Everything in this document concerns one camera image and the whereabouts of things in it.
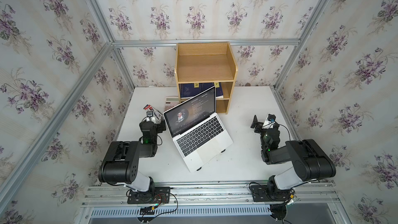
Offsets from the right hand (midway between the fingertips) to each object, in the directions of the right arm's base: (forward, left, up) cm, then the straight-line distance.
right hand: (265, 117), depth 89 cm
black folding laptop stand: (-26, +38, -10) cm, 47 cm away
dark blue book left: (+14, +46, +7) cm, 49 cm away
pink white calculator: (+18, +60, -8) cm, 63 cm away
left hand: (0, +65, -3) cm, 65 cm away
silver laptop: (-9, +40, 0) cm, 41 cm away
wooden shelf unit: (+27, +34, +18) cm, 47 cm away
